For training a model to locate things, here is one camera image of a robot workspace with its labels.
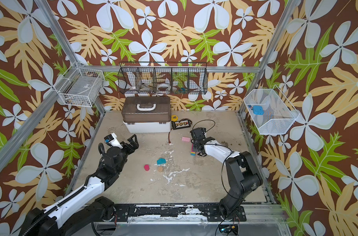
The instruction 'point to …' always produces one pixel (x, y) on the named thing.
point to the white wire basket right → (269, 111)
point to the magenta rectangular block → (193, 145)
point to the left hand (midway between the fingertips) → (129, 136)
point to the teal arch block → (161, 161)
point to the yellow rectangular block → (193, 153)
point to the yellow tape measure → (174, 118)
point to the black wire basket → (163, 77)
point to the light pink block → (186, 139)
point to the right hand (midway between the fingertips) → (198, 145)
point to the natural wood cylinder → (160, 169)
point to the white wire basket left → (80, 86)
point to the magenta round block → (146, 167)
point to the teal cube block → (193, 154)
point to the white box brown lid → (146, 114)
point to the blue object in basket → (258, 110)
